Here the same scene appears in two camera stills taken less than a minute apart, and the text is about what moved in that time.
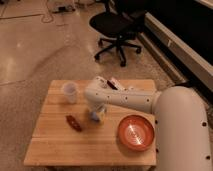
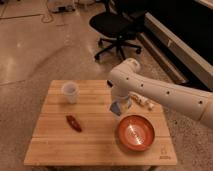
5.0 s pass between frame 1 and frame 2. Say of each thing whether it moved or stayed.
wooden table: stayed
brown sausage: stayed
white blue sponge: moved
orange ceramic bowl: stayed
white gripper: moved
